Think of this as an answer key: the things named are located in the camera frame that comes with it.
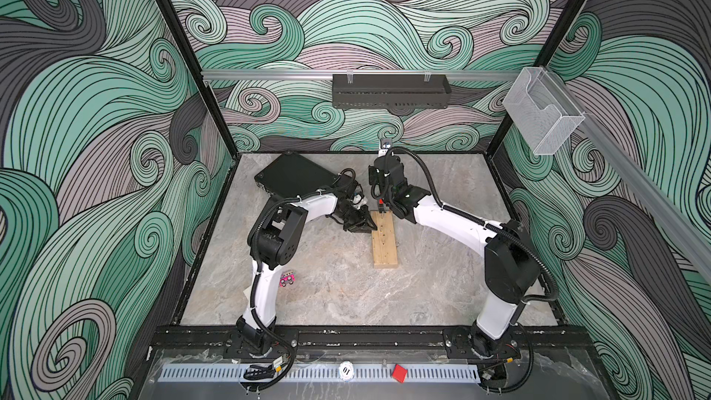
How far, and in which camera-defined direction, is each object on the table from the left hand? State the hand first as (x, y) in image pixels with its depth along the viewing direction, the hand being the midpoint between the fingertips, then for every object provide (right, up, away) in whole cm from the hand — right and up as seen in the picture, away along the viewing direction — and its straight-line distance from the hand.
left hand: (375, 227), depth 93 cm
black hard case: (-33, +17, +22) cm, 43 cm away
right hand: (0, +23, -7) cm, 24 cm away
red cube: (+4, -32, -24) cm, 41 cm away
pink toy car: (-28, -14, -10) cm, 32 cm away
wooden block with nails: (+3, -3, -4) cm, 6 cm away
